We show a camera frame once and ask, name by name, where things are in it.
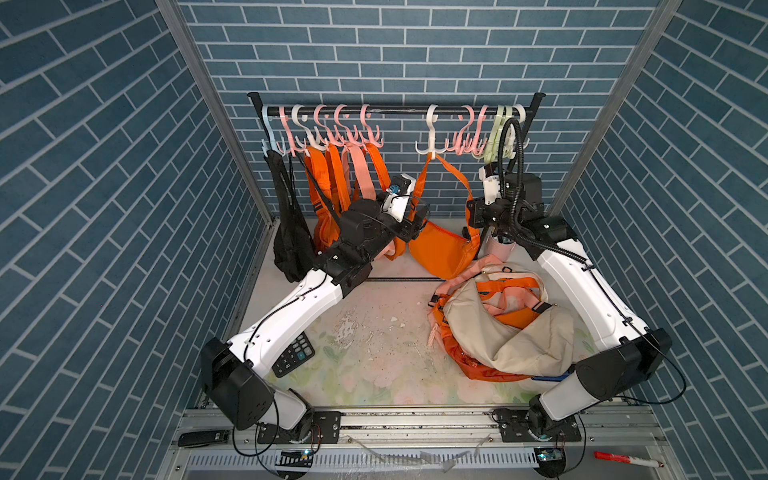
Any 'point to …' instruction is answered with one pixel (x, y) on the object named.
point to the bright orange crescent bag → (516, 317)
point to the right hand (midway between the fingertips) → (472, 203)
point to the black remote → (203, 438)
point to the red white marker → (628, 459)
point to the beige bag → (542, 347)
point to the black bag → (294, 249)
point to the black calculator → (299, 353)
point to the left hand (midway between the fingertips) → (424, 200)
